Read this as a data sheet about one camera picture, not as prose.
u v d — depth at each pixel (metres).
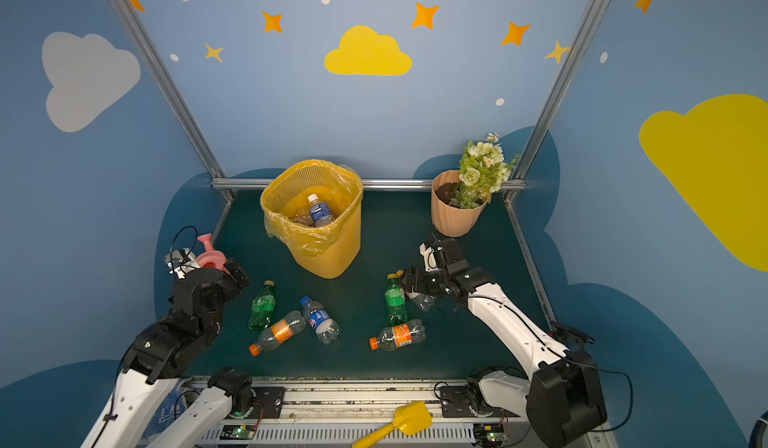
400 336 0.80
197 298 0.47
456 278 0.60
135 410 0.41
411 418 0.72
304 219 0.92
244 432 0.71
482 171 0.91
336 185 0.92
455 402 0.75
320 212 0.91
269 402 0.75
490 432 0.72
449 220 0.99
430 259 0.73
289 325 0.83
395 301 0.88
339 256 0.87
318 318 0.84
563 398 0.40
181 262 0.56
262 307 0.88
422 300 0.91
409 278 0.75
